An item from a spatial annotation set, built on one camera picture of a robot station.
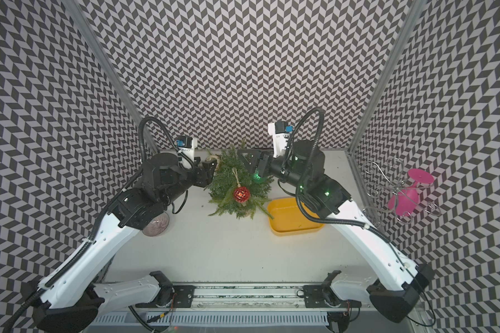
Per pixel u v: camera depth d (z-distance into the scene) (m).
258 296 0.74
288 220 0.95
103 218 0.42
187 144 0.52
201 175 0.56
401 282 0.37
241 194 0.64
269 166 0.51
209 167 0.55
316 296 0.73
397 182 0.87
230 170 0.67
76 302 0.39
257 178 0.67
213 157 0.68
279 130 0.50
